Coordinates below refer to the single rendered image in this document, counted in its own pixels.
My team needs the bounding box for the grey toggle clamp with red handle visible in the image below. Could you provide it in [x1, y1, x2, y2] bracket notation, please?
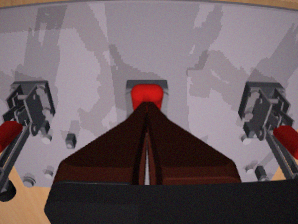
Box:
[0, 81, 56, 202]
[238, 82, 298, 179]

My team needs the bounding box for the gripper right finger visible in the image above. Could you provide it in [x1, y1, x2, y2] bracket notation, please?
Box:
[147, 102, 242, 185]

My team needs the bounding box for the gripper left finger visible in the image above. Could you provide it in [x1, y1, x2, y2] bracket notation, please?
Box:
[52, 102, 147, 185]

